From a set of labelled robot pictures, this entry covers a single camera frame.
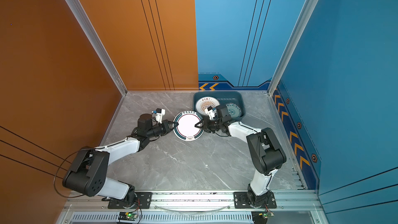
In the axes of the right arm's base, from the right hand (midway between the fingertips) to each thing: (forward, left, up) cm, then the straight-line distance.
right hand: (195, 127), depth 87 cm
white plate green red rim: (-2, +5, +1) cm, 6 cm away
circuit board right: (-40, -31, -14) cm, 53 cm away
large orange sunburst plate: (+25, -5, -7) cm, 26 cm away
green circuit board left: (-40, +31, -12) cm, 52 cm away
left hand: (+1, +9, +3) cm, 10 cm away
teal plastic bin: (+33, -20, -11) cm, 40 cm away
